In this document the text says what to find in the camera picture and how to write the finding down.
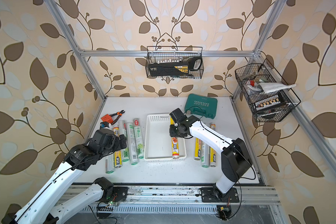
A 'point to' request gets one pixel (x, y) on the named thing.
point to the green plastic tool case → (199, 105)
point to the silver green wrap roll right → (205, 154)
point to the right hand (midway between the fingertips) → (173, 133)
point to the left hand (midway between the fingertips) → (119, 139)
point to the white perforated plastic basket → (157, 142)
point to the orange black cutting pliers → (120, 114)
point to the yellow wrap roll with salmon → (175, 144)
